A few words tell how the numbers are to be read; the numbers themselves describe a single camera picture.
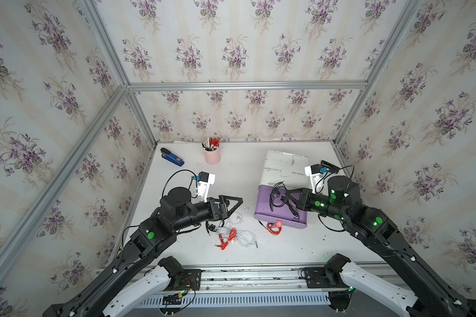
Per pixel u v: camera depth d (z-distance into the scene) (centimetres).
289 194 65
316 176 59
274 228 86
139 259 42
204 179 57
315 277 73
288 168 80
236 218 90
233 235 82
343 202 47
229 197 55
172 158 108
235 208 55
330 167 108
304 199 55
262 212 77
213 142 105
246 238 84
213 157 109
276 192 70
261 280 75
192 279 73
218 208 52
